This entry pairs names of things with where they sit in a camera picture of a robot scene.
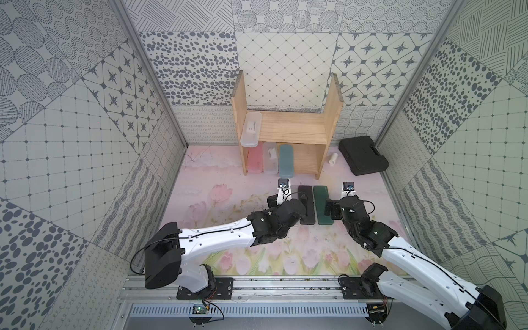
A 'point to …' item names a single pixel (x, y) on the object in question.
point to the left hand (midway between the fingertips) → (296, 193)
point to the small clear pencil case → (270, 157)
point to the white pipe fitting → (333, 159)
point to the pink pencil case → (255, 159)
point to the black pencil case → (309, 218)
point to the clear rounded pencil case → (251, 129)
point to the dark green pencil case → (321, 195)
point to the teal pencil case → (286, 161)
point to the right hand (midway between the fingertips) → (339, 201)
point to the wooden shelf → (309, 131)
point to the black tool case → (361, 156)
